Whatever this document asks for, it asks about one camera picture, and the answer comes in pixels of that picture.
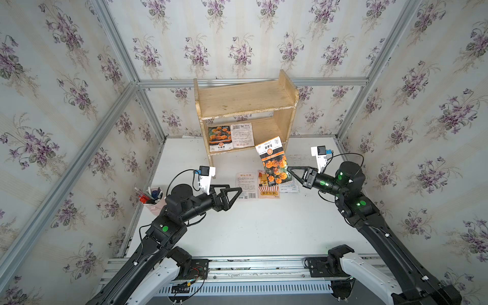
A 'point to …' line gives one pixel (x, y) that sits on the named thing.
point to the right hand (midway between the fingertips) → (290, 171)
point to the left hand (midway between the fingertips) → (237, 192)
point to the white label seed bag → (242, 135)
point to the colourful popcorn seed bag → (264, 190)
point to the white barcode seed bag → (248, 182)
